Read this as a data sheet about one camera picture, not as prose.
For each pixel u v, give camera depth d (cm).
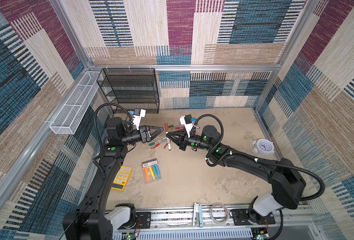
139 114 63
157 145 101
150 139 62
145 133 61
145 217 75
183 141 62
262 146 97
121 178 86
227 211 75
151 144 102
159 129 65
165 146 99
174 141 67
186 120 62
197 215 74
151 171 89
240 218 73
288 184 43
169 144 70
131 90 111
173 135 68
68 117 94
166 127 66
